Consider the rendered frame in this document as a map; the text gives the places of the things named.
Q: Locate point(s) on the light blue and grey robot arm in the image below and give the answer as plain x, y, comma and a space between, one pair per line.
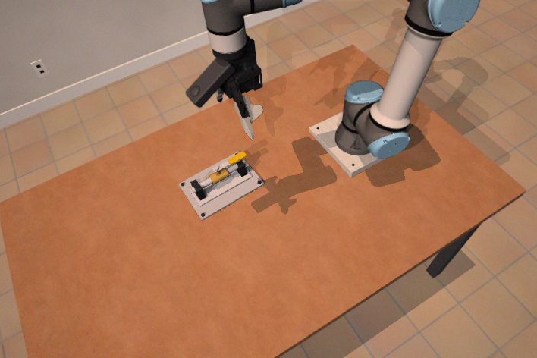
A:
383, 131

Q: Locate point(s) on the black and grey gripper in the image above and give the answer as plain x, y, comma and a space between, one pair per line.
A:
244, 79

